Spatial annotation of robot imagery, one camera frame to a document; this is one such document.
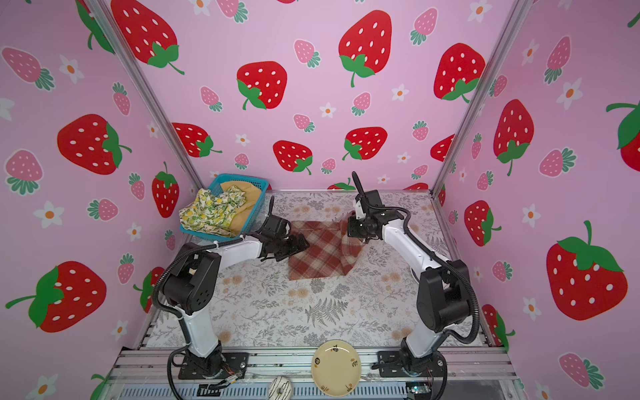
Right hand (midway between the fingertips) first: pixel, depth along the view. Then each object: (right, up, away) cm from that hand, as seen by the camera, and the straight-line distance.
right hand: (347, 228), depth 89 cm
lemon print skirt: (-57, +5, +15) cm, 59 cm away
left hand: (-17, -8, +8) cm, 20 cm away
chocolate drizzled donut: (-20, -44, -20) cm, 53 cm away
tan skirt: (-46, +5, +22) cm, 51 cm away
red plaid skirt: (-6, -10, +9) cm, 15 cm away
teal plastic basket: (-59, +18, +24) cm, 66 cm away
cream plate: (-5, -42, -15) cm, 45 cm away
